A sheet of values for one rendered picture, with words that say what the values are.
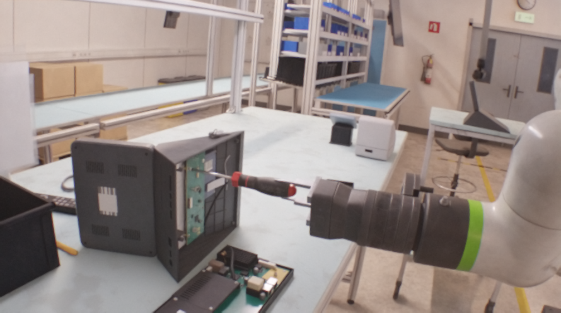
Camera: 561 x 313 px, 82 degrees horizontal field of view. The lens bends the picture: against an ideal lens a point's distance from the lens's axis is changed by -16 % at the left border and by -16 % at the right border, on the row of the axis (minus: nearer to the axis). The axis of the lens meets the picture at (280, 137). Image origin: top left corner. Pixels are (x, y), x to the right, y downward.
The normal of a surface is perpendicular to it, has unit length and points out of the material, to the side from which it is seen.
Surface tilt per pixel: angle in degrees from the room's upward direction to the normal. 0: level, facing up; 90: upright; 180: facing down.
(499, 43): 90
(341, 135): 90
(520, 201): 103
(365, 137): 90
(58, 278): 0
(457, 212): 36
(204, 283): 0
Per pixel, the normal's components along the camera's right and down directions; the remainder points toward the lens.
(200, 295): 0.08, -0.97
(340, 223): -0.28, 0.49
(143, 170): 0.01, 0.25
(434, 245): -0.33, 0.18
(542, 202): -0.70, 0.43
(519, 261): -0.61, 0.32
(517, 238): -0.80, 0.24
